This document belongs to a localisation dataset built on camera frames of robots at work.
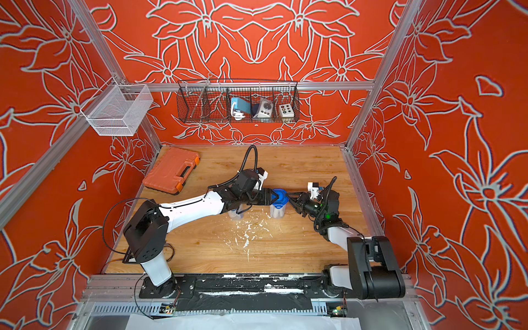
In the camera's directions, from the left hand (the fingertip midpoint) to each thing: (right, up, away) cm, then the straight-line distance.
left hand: (276, 196), depth 82 cm
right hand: (+3, 0, -1) cm, 3 cm away
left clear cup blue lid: (-19, -9, +6) cm, 22 cm away
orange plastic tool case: (-52, +10, +20) cm, 57 cm away
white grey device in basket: (-4, +39, +8) cm, 40 cm away
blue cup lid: (+2, -1, -1) cm, 3 cm away
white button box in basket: (+6, +39, +12) cm, 41 cm away
